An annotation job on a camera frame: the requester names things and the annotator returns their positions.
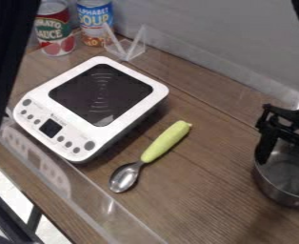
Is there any black table frame leg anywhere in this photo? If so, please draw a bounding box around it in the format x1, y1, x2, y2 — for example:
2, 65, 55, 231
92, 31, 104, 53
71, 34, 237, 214
0, 197, 44, 244

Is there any clear acrylic front barrier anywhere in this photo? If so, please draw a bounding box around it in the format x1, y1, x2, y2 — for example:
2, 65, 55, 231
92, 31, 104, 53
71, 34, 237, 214
0, 124, 168, 244

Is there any alphabet soup can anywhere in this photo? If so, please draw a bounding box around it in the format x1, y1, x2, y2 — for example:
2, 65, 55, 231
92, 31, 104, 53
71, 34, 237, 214
76, 0, 115, 47

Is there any clear acrylic corner bracket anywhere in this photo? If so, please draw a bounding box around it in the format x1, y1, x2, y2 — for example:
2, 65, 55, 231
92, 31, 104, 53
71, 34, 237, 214
103, 23, 147, 62

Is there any silver pot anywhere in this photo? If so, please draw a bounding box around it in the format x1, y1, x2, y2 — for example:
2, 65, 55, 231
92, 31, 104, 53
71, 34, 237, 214
254, 142, 299, 209

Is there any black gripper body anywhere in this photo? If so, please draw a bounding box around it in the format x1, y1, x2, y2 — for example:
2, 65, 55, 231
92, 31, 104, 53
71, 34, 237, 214
257, 104, 299, 145

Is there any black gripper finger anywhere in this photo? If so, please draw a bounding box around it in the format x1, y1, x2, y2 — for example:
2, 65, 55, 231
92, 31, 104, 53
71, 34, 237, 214
257, 124, 279, 165

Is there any green handled metal spoon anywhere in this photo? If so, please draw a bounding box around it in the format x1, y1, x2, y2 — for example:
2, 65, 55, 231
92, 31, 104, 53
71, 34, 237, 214
110, 120, 192, 193

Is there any tomato sauce can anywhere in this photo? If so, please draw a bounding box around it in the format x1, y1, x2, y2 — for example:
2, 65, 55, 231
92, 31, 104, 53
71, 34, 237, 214
35, 0, 76, 57

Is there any white and black stove top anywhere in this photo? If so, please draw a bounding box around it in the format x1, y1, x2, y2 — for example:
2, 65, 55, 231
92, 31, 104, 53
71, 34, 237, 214
14, 56, 170, 164

